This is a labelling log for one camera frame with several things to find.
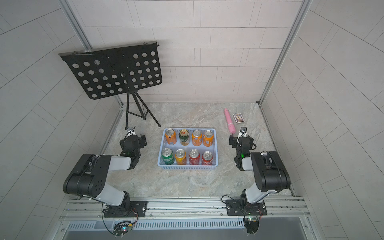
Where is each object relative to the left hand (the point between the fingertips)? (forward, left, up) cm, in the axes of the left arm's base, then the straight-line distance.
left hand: (136, 134), depth 94 cm
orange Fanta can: (-6, -38, +6) cm, 39 cm away
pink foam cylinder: (+7, -62, 0) cm, 62 cm away
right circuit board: (-46, -64, -2) cm, 79 cm away
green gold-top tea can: (-5, -31, +6) cm, 32 cm away
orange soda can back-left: (-5, -23, +6) cm, 24 cm away
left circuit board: (-47, -6, -3) cm, 48 cm away
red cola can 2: (-18, -44, +6) cm, 48 cm away
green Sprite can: (-17, -23, +6) cm, 29 cm away
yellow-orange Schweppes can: (-17, -30, +6) cm, 35 cm away
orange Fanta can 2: (-6, -45, +5) cm, 46 cm away
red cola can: (-18, -37, +6) cm, 41 cm away
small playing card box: (+15, -68, -1) cm, 70 cm away
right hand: (+1, -66, +1) cm, 66 cm away
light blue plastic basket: (-7, -33, -7) cm, 34 cm away
